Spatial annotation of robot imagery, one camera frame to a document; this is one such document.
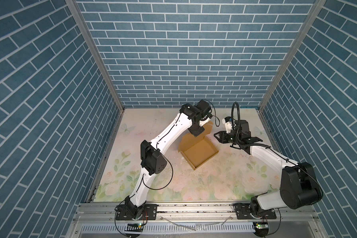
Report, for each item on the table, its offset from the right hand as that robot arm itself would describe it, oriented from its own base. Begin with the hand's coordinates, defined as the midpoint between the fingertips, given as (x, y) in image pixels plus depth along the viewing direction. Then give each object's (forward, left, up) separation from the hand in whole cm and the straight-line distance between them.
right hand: (216, 132), depth 88 cm
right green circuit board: (-42, -24, -19) cm, 52 cm away
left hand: (-2, +13, +4) cm, 13 cm away
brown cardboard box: (-5, +10, -14) cm, 18 cm away
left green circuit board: (-49, +40, -17) cm, 65 cm away
